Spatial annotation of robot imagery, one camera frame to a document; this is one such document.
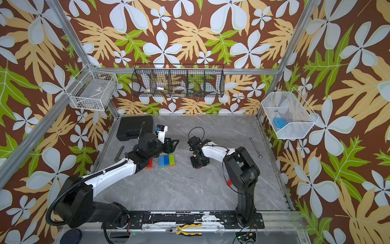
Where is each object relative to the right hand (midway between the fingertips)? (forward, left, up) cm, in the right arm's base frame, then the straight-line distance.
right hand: (196, 165), depth 94 cm
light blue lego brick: (0, +21, +4) cm, 21 cm away
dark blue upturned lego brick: (0, +18, +4) cm, 18 cm away
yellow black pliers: (-34, +9, +2) cm, 36 cm away
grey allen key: (+3, +51, +1) cm, 51 cm away
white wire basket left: (+29, +59, +36) cm, 75 cm away
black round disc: (-37, +57, +3) cm, 68 cm away
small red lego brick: (-3, -2, +1) cm, 3 cm away
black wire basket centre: (+44, +11, +32) cm, 56 cm away
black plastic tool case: (+30, +50, +6) cm, 59 cm away
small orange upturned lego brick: (+1, +2, +11) cm, 11 cm away
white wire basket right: (+17, -53, +27) cm, 62 cm away
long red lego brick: (-11, -19, 0) cm, 22 cm away
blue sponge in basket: (+11, -45, +27) cm, 54 cm away
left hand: (+7, +11, +20) cm, 24 cm away
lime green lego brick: (+1, +15, +4) cm, 15 cm away
